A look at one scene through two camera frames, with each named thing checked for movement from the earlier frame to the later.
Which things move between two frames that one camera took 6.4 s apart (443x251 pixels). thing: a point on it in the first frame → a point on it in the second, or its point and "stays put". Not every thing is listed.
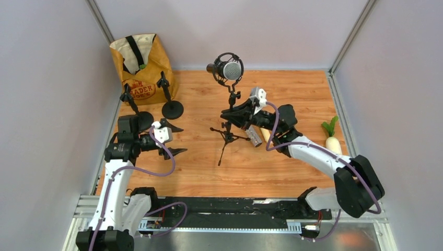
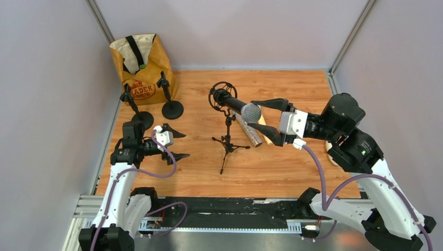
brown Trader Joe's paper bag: x=141 y=58 stays put
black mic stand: x=172 y=110 stays put
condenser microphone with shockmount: x=227 y=67 → x=223 y=96
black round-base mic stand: x=146 y=118 stays put
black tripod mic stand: x=228 y=135 → x=226 y=140
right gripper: x=243 y=119 → x=277 y=138
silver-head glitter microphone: x=254 y=136 stays put
